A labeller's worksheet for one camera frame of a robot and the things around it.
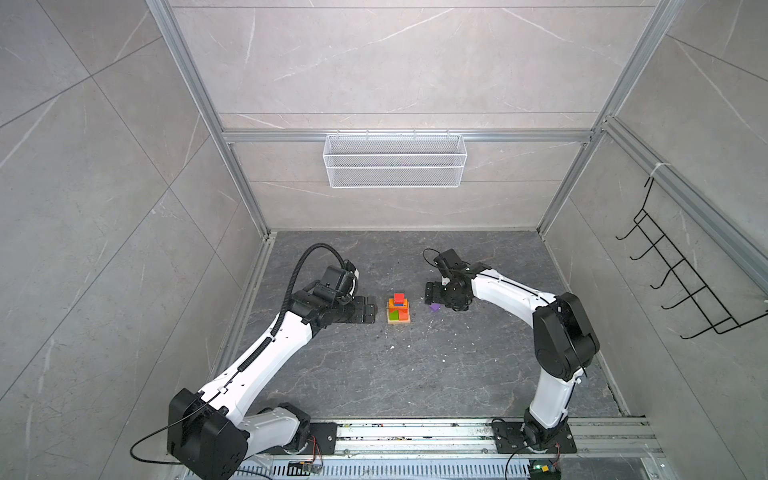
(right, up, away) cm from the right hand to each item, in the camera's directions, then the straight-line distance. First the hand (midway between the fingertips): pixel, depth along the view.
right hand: (436, 298), depth 94 cm
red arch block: (-11, -5, 0) cm, 12 cm away
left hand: (-22, +1, -15) cm, 27 cm away
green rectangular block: (-14, -6, -1) cm, 15 cm away
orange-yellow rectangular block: (-15, -2, -3) cm, 15 cm away
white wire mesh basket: (-14, +46, +6) cm, 49 cm away
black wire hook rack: (+51, +1, -35) cm, 62 cm away
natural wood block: (-13, -7, -1) cm, 15 cm away
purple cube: (-1, -2, -3) cm, 4 cm away
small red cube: (-12, 0, -3) cm, 13 cm away
